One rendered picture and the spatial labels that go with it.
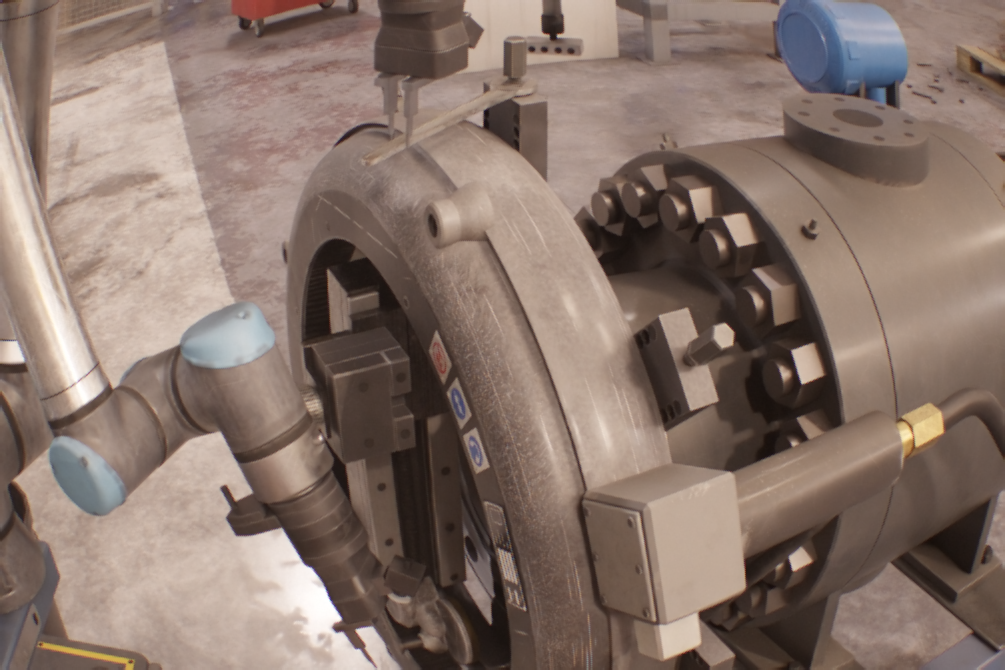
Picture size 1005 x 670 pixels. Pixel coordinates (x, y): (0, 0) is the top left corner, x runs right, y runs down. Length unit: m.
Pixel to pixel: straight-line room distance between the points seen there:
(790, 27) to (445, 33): 0.81
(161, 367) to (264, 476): 0.15
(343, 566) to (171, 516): 1.32
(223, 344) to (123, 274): 2.55
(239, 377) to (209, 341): 0.04
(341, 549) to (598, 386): 0.28
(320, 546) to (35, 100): 0.56
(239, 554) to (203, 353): 1.25
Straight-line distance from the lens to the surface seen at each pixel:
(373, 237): 1.20
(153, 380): 1.19
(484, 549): 1.53
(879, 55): 1.76
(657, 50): 5.26
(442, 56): 1.04
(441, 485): 1.39
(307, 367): 1.25
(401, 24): 1.05
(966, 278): 1.44
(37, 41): 1.23
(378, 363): 1.20
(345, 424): 1.22
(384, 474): 1.36
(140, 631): 2.17
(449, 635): 1.51
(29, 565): 1.42
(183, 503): 2.50
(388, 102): 1.07
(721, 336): 0.98
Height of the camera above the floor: 1.35
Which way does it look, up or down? 26 degrees down
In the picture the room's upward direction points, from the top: 2 degrees counter-clockwise
